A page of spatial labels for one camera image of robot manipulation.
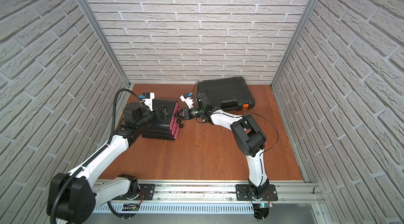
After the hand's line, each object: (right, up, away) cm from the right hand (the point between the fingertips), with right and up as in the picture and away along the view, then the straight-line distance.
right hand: (178, 115), depth 86 cm
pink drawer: (-2, -6, 0) cm, 6 cm away
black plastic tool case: (+32, +13, +22) cm, 41 cm away
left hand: (-3, +6, -7) cm, 10 cm away
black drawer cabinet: (-12, -10, +8) cm, 18 cm away
